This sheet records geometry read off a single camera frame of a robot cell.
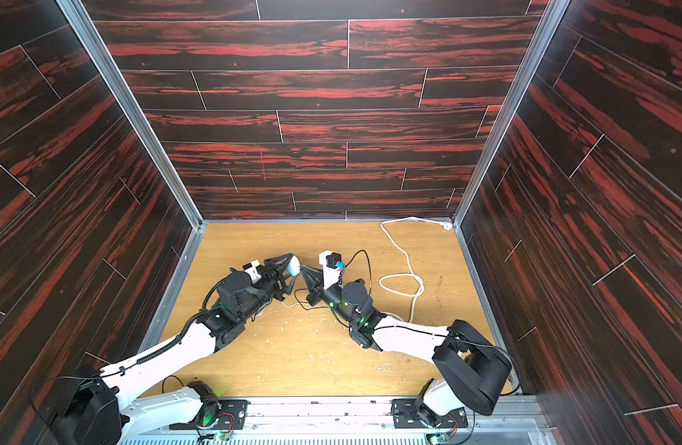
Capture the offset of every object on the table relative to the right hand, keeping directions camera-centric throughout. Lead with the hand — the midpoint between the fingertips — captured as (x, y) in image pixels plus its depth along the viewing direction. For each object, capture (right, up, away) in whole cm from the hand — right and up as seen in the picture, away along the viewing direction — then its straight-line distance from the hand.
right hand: (308, 265), depth 75 cm
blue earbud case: (-4, 0, -2) cm, 4 cm away
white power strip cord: (+54, +14, +40) cm, 68 cm away
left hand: (-2, +1, -2) cm, 3 cm away
